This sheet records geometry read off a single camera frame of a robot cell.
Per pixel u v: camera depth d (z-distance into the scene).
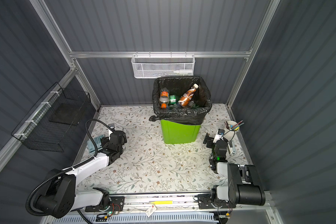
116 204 0.73
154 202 0.74
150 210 0.71
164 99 0.84
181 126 0.78
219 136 0.77
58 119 0.74
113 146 0.68
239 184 0.44
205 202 0.74
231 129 0.87
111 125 0.76
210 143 0.82
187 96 0.86
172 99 0.91
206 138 0.82
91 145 0.95
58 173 0.43
